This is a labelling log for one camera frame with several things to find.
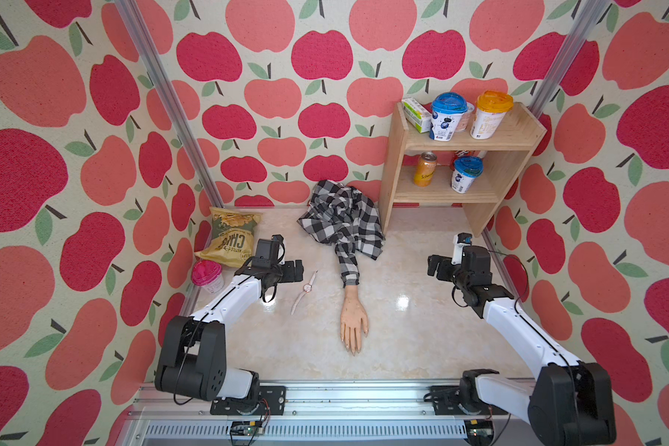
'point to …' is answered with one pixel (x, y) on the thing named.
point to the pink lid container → (208, 274)
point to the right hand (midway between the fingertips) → (446, 265)
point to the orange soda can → (424, 172)
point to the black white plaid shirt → (347, 216)
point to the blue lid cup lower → (466, 168)
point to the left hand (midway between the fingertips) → (293, 271)
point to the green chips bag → (232, 237)
